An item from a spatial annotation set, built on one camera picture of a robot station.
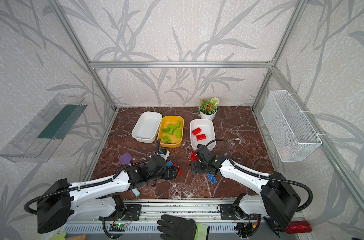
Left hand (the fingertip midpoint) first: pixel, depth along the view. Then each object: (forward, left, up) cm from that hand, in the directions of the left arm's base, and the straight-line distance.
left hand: (175, 165), depth 81 cm
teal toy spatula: (-12, +21, -7) cm, 25 cm away
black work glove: (-27, 0, -6) cm, 28 cm away
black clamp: (-27, -48, -4) cm, 55 cm away
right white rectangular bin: (+28, -17, -8) cm, 34 cm away
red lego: (+23, -15, -8) cm, 29 cm away
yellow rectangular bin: (+27, +6, -6) cm, 28 cm away
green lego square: (+29, +9, -8) cm, 31 cm away
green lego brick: (+26, 0, -7) cm, 27 cm away
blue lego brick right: (-5, -21, -6) cm, 22 cm away
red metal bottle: (-27, -57, -2) cm, 63 cm away
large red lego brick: (+10, -11, -11) cm, 18 cm away
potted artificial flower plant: (+38, -20, +6) cm, 44 cm away
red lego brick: (+28, -12, -8) cm, 32 cm away
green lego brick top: (+32, +5, -7) cm, 33 cm away
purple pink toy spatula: (+8, +33, -10) cm, 35 cm away
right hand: (+4, -13, -3) cm, 13 cm away
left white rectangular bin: (+32, +24, -9) cm, 41 cm away
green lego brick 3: (+34, +1, -8) cm, 35 cm away
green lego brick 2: (+21, +8, -7) cm, 23 cm away
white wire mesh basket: (+2, -51, +27) cm, 58 cm away
